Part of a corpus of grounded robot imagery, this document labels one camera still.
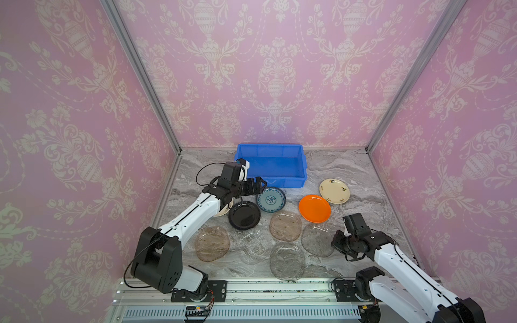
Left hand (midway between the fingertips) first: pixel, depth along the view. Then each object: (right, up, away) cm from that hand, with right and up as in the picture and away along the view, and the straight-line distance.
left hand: (260, 186), depth 84 cm
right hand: (+31, -24, 0) cm, 39 cm away
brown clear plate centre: (+11, -19, +7) cm, 23 cm away
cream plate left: (-11, -5, -21) cm, 25 cm away
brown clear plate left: (-21, -25, +1) cm, 32 cm away
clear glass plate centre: (-3, -26, +1) cm, 27 cm away
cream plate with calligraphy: (+38, -4, +19) cm, 43 cm away
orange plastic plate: (+26, -12, +11) cm, 30 cm away
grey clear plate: (+25, -24, +3) cm, 35 cm away
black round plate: (-7, -14, +8) cm, 18 cm away
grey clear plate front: (+11, -30, -3) cm, 33 cm away
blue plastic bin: (+11, +9, +31) cm, 34 cm away
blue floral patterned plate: (+5, -8, +16) cm, 19 cm away
